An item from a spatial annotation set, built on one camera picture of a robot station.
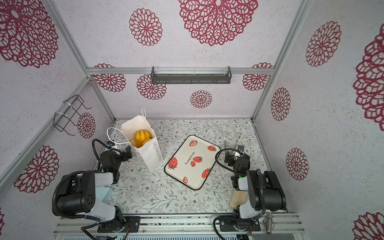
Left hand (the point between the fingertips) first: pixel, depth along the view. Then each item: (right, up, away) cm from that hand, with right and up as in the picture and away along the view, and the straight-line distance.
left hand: (123, 150), depth 94 cm
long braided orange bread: (+13, +7, -8) cm, 17 cm away
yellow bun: (+15, +10, -8) cm, 20 cm away
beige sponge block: (+68, -23, -15) cm, 73 cm away
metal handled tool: (+81, -33, -21) cm, 90 cm away
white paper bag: (+21, 0, -14) cm, 25 cm away
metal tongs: (+76, +6, +10) cm, 77 cm away
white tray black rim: (+44, -8, +4) cm, 44 cm away
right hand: (+71, 0, -2) cm, 71 cm away
